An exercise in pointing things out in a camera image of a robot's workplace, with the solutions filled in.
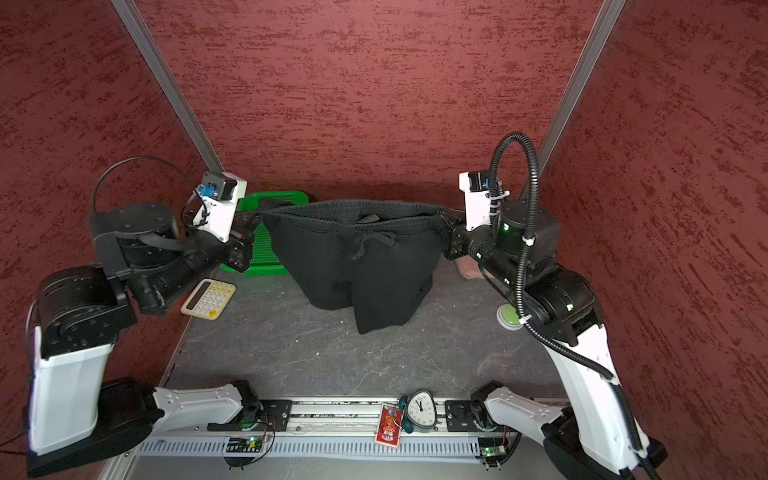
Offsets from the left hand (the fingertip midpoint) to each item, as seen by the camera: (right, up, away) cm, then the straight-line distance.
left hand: (256, 221), depth 51 cm
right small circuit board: (+48, -54, +20) cm, 75 cm away
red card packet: (+23, -49, +20) cm, 58 cm away
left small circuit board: (-12, -53, +20) cm, 58 cm away
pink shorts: (+50, -13, +48) cm, 71 cm away
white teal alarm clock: (+31, -46, +21) cm, 59 cm away
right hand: (+33, +1, +4) cm, 33 cm away
